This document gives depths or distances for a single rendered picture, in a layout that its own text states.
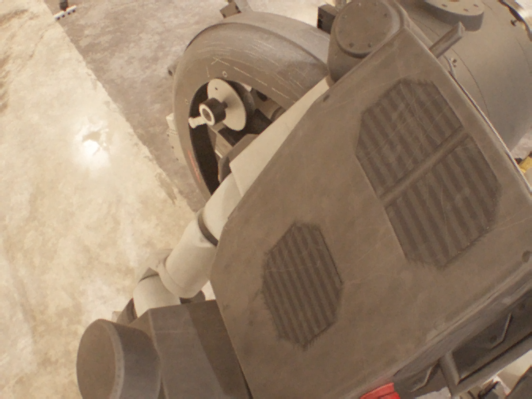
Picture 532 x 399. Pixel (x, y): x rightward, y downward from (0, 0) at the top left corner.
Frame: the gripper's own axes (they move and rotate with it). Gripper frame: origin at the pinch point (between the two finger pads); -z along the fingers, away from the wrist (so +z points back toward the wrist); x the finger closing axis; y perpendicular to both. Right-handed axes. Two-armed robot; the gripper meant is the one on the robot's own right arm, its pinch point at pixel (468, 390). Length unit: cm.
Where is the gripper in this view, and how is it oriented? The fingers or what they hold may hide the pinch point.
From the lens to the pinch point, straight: 93.8
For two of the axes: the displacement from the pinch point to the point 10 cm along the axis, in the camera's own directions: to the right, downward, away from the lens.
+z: 6.5, 6.2, -4.4
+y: -7.3, 3.5, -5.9
